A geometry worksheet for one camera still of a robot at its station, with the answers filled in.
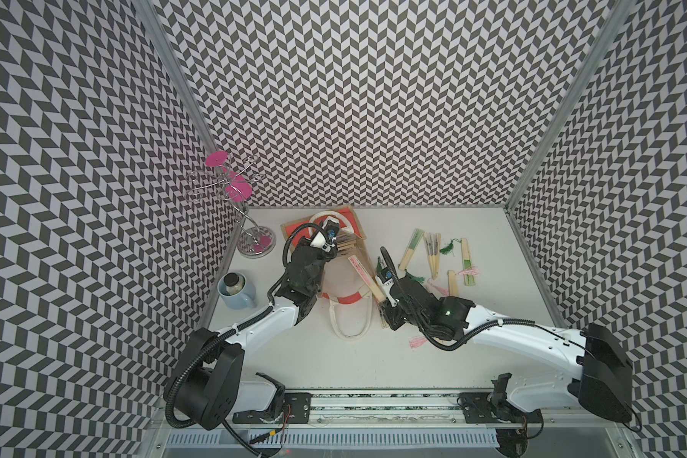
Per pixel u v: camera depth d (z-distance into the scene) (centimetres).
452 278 98
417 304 57
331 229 66
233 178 84
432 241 105
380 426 71
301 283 62
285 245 93
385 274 69
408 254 102
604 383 38
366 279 81
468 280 96
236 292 84
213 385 41
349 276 94
